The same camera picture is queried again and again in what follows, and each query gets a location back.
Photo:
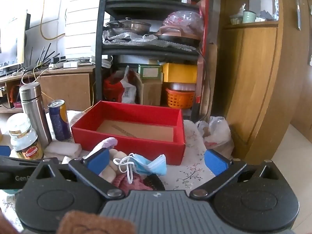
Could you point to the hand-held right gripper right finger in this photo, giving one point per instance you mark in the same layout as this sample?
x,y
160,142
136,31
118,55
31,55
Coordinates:
x,y
215,162

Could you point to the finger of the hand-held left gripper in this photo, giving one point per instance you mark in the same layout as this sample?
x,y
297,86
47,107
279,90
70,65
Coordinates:
x,y
19,160

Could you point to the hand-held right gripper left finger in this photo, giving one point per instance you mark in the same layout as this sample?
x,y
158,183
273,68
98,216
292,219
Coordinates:
x,y
98,162

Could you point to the beige plush toy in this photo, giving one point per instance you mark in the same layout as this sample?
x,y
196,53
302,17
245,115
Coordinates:
x,y
113,165

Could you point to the purple fuzzy cloth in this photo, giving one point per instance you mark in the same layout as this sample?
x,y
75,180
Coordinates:
x,y
107,142

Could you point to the white sponge block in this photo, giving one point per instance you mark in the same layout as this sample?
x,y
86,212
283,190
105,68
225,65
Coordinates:
x,y
63,148

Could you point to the red cardboard box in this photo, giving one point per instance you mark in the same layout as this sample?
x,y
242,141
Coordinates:
x,y
136,148

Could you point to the blue face mask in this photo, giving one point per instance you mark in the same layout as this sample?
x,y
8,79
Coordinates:
x,y
148,165

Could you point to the glass coffee jar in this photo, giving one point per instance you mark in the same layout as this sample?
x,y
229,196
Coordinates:
x,y
24,139

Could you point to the floral tablecloth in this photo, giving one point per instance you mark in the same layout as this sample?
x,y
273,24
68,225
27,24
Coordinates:
x,y
192,175

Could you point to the stainless steel thermos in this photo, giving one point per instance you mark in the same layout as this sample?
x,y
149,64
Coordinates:
x,y
34,112

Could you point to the blue and yellow can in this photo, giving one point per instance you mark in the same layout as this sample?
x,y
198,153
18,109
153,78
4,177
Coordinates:
x,y
59,121

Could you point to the orange plastic basket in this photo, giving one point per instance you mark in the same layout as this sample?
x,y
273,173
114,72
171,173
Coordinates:
x,y
180,100

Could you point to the red plastic bag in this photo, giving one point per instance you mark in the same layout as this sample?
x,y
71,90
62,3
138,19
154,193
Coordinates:
x,y
112,87

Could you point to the wooden media stand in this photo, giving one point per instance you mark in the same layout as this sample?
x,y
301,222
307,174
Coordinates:
x,y
63,87

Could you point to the clear plastic container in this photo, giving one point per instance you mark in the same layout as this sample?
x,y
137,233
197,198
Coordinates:
x,y
181,86

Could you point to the brown cardboard box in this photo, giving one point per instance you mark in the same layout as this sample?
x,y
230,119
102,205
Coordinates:
x,y
151,92

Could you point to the wooden cabinet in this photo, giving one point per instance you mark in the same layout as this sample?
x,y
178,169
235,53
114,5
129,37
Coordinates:
x,y
253,78

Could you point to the yellow box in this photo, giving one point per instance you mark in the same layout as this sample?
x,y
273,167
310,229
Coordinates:
x,y
180,73

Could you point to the black router with antennas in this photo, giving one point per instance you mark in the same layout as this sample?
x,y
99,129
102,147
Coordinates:
x,y
43,64

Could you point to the white power strip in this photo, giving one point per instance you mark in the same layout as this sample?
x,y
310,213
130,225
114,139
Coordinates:
x,y
65,65

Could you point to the green box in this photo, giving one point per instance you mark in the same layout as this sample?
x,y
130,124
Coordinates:
x,y
150,72

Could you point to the flat screen monitor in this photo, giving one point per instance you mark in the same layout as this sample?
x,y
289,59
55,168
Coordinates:
x,y
9,41

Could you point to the clear bubble wrap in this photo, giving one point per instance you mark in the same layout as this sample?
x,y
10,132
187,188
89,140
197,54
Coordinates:
x,y
121,39

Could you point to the black metal shelf rack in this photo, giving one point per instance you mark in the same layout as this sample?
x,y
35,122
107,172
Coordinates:
x,y
101,29

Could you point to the pan with pink lid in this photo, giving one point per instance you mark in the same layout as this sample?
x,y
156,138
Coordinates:
x,y
170,33

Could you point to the steel pot with lid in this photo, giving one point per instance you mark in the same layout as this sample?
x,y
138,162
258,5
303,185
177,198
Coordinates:
x,y
131,26

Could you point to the pink plastic bag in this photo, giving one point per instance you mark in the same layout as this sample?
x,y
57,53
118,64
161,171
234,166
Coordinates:
x,y
185,19

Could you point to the red flat carton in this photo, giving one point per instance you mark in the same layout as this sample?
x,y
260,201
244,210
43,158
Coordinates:
x,y
206,9

